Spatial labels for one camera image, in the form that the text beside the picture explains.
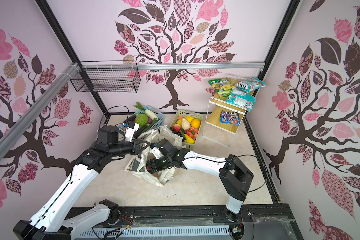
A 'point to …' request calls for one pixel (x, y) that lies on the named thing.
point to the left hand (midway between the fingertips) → (149, 146)
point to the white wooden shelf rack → (214, 130)
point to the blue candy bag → (230, 118)
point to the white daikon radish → (151, 114)
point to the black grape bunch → (182, 133)
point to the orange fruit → (195, 123)
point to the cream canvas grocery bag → (137, 164)
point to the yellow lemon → (189, 118)
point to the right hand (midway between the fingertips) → (147, 167)
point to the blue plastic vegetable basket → (160, 121)
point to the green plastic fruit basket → (192, 134)
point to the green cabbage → (141, 119)
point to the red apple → (176, 127)
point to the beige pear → (185, 124)
